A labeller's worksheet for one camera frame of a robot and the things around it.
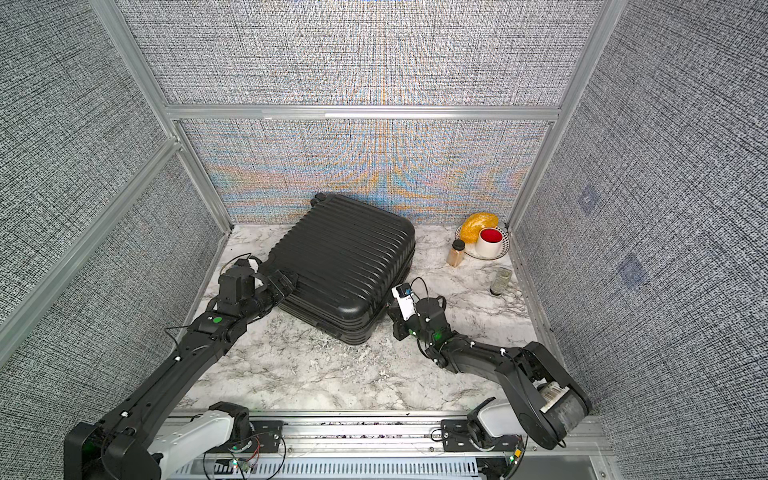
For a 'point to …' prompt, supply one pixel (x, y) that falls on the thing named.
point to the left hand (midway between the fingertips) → (295, 281)
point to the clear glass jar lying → (502, 278)
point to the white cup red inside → (489, 243)
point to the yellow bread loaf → (473, 223)
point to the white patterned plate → (506, 246)
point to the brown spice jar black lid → (456, 253)
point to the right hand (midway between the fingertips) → (390, 302)
